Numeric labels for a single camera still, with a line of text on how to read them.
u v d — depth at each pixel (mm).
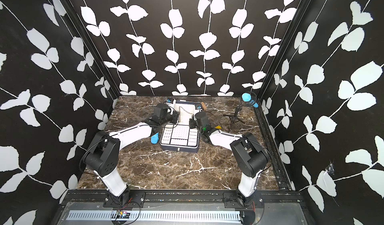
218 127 1030
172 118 819
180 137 903
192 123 832
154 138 912
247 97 839
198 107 799
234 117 976
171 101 804
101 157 470
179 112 895
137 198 748
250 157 478
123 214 712
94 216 701
